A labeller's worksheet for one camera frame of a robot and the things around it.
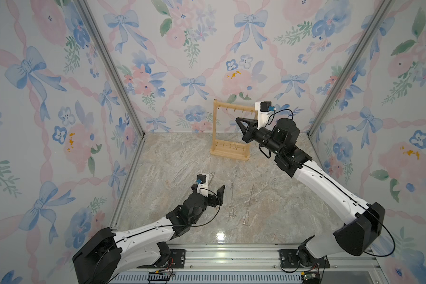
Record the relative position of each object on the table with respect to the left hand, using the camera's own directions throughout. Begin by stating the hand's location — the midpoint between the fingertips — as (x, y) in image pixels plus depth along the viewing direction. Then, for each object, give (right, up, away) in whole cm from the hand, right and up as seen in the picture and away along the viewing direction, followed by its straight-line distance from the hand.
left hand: (217, 183), depth 79 cm
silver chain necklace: (-3, +2, +22) cm, 22 cm away
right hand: (+8, +27, -12) cm, 30 cm away
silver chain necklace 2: (+8, -16, +9) cm, 20 cm away
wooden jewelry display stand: (+14, +14, +29) cm, 35 cm away
